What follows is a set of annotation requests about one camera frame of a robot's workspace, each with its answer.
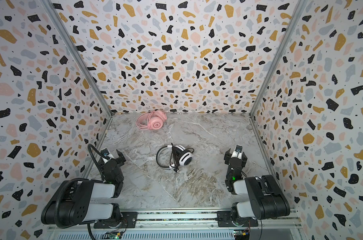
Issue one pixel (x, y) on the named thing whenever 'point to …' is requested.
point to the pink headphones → (153, 120)
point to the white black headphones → (163, 154)
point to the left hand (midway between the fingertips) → (109, 151)
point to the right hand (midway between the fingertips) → (236, 148)
